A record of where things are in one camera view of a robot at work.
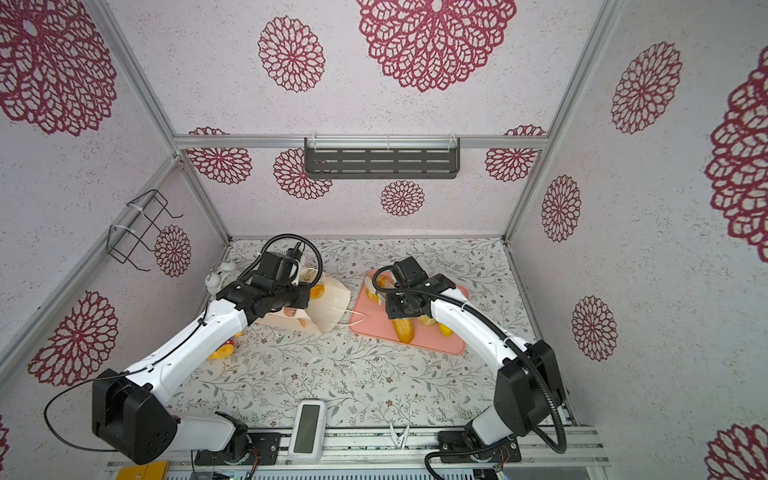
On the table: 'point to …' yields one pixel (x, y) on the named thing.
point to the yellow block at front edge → (155, 470)
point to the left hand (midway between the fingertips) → (305, 296)
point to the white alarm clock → (226, 273)
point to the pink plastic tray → (370, 319)
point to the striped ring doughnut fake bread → (381, 282)
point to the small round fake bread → (426, 321)
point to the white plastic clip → (399, 441)
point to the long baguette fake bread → (404, 328)
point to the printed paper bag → (328, 304)
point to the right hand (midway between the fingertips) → (392, 303)
